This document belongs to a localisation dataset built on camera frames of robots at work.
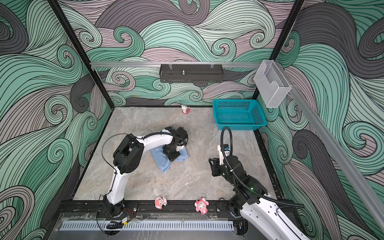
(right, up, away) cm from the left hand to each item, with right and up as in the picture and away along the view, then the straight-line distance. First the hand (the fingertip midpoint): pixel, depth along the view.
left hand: (171, 157), depth 92 cm
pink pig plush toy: (+17, -18, -21) cm, 33 cm away
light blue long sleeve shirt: (-4, -2, -5) cm, 7 cm away
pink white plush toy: (-3, -17, -20) cm, 26 cm away
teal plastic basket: (+50, +27, +22) cm, 61 cm away
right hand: (+23, +3, -18) cm, 29 cm away
